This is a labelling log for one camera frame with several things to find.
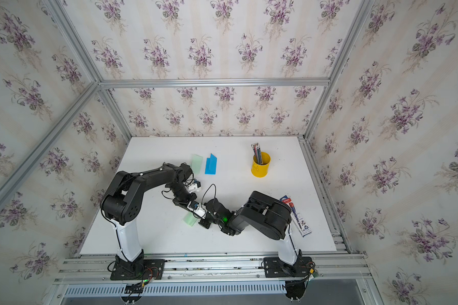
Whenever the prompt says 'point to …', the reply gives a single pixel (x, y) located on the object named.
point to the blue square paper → (210, 168)
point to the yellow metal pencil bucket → (261, 170)
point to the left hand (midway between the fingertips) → (194, 210)
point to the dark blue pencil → (258, 154)
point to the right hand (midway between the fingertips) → (197, 212)
